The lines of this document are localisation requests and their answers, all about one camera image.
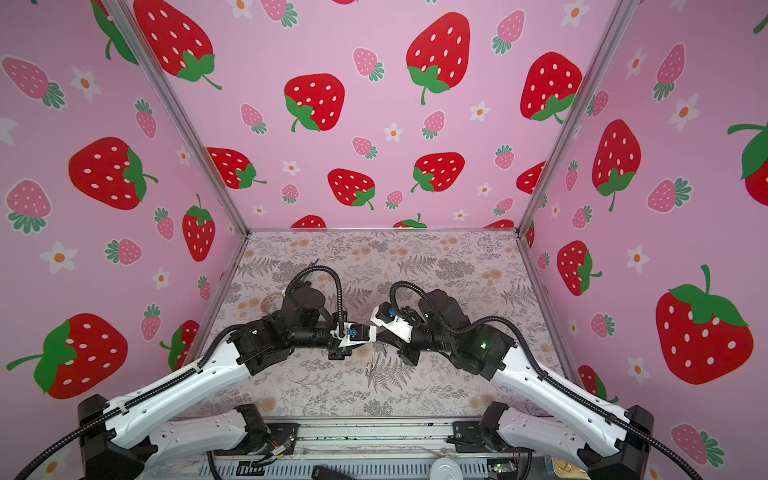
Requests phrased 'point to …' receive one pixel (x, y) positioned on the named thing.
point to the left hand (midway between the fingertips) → (374, 330)
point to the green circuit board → (502, 465)
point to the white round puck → (446, 468)
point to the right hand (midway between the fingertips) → (378, 334)
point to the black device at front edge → (323, 472)
